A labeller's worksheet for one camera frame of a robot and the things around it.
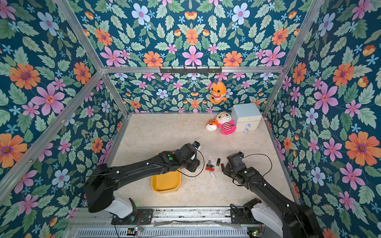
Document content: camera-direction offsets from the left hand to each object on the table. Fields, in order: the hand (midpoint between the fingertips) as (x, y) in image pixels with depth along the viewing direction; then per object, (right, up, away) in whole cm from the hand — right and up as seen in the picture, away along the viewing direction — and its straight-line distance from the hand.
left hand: (197, 160), depth 81 cm
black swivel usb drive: (+7, -5, +10) cm, 13 cm away
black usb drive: (+13, -4, +12) cm, 18 cm away
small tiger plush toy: (+10, +20, +24) cm, 32 cm away
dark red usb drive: (+15, -6, +9) cm, 19 cm away
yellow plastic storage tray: (-19, -15, +7) cm, 25 cm away
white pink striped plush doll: (+20, +21, +24) cm, 37 cm away
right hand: (+17, -6, +4) cm, 18 cm away
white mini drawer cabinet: (+33, +25, +18) cm, 45 cm away
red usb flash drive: (+7, -8, +10) cm, 15 cm away
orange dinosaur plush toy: (+13, +41, +16) cm, 46 cm away
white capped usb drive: (+9, -11, +7) cm, 16 cm away
